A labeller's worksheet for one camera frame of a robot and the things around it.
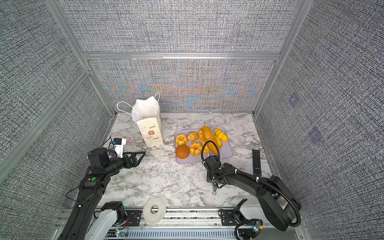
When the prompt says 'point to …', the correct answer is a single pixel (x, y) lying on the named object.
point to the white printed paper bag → (146, 111)
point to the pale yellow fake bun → (192, 136)
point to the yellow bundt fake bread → (181, 139)
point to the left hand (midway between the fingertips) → (139, 153)
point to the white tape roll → (159, 216)
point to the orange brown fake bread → (182, 151)
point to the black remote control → (256, 163)
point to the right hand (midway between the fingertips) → (213, 177)
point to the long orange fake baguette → (203, 140)
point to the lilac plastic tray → (191, 159)
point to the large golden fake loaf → (209, 137)
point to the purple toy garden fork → (111, 153)
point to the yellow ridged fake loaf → (221, 135)
